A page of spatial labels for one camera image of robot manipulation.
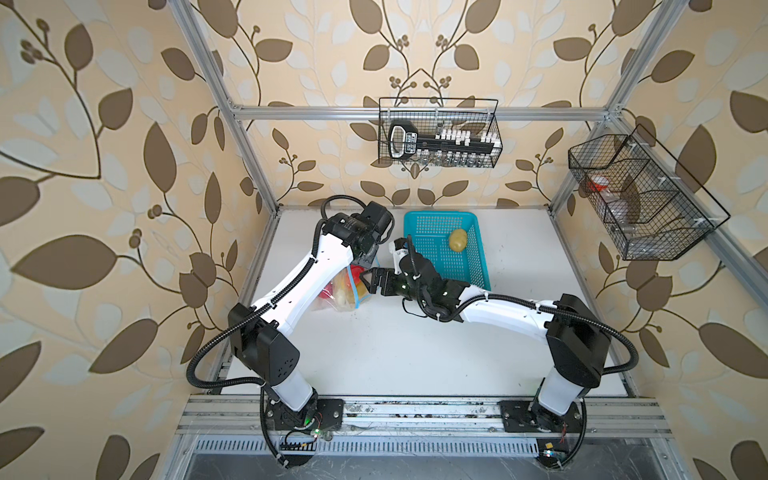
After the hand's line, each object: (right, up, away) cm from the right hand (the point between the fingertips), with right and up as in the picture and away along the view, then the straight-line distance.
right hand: (371, 277), depth 79 cm
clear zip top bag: (-15, -9, +12) cm, 21 cm away
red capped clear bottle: (+63, +25, +1) cm, 68 cm away
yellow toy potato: (+29, +10, +26) cm, 40 cm away
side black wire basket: (+70, +18, -6) cm, 73 cm away
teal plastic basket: (+20, +12, +32) cm, 40 cm away
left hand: (-4, +7, -1) cm, 9 cm away
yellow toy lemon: (-9, -4, +6) cm, 11 cm away
